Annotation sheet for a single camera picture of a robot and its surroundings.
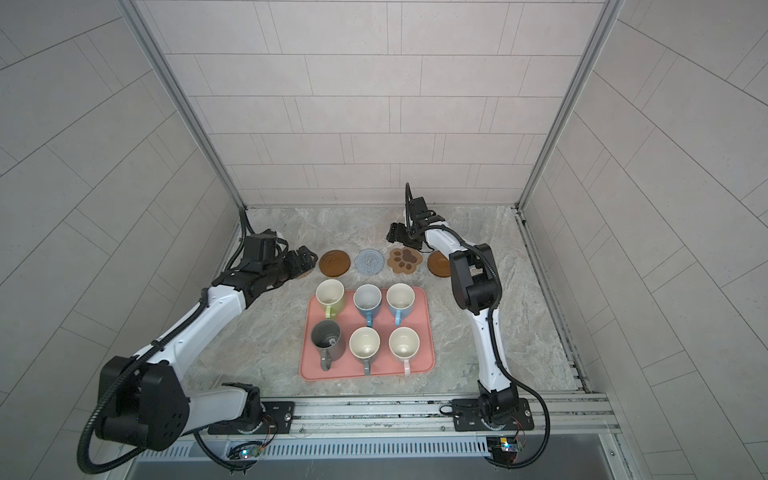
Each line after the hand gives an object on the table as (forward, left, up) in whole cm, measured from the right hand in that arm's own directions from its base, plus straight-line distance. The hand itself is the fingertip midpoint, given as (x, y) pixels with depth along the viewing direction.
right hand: (395, 236), depth 104 cm
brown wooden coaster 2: (-11, -14, -3) cm, 18 cm away
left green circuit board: (-59, +35, 0) cm, 69 cm away
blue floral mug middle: (-25, +10, +1) cm, 26 cm away
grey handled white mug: (-37, +10, -1) cm, 38 cm away
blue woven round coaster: (-8, +10, -3) cm, 13 cm away
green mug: (-22, +21, +1) cm, 30 cm away
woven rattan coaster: (-24, +24, +16) cm, 37 cm away
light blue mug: (-24, 0, -1) cm, 24 cm away
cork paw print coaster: (-9, -2, -3) cm, 9 cm away
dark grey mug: (-34, +21, -2) cm, 40 cm away
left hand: (-16, +24, +12) cm, 31 cm away
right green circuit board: (-61, -22, -6) cm, 65 cm away
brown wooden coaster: (-9, +21, -2) cm, 23 cm away
